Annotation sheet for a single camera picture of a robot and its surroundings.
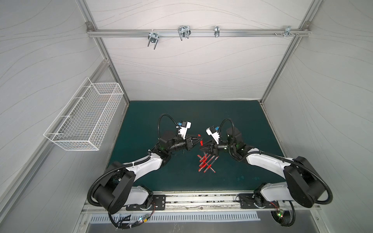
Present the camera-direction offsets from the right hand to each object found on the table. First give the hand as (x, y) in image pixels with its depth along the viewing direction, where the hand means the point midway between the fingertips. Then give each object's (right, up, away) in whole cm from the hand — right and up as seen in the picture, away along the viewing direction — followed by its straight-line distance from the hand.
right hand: (199, 147), depth 77 cm
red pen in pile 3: (+7, -10, +9) cm, 15 cm away
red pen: (+1, +3, -2) cm, 4 cm away
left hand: (0, +4, -3) cm, 5 cm away
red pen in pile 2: (+5, -11, +9) cm, 15 cm away
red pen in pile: (+3, -10, +11) cm, 15 cm away
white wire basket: (-57, +13, -11) cm, 60 cm away
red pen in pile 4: (+8, -12, +9) cm, 17 cm away
